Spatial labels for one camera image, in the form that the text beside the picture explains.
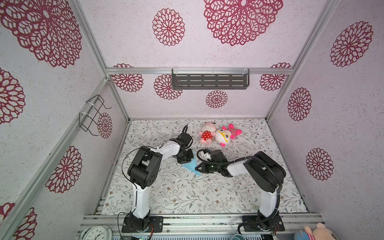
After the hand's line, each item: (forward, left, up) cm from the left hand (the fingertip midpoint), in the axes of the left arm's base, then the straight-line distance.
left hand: (190, 162), depth 96 cm
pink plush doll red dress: (+21, -13, +6) cm, 25 cm away
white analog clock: (-38, +42, +5) cm, 57 cm away
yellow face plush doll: (+15, -22, +8) cm, 28 cm away
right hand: (-4, -3, +1) cm, 5 cm away
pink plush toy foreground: (-41, -52, +7) cm, 67 cm away
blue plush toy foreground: (-41, -48, +8) cm, 63 cm away
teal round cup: (-40, -21, +4) cm, 46 cm away
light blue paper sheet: (-3, 0, +1) cm, 3 cm away
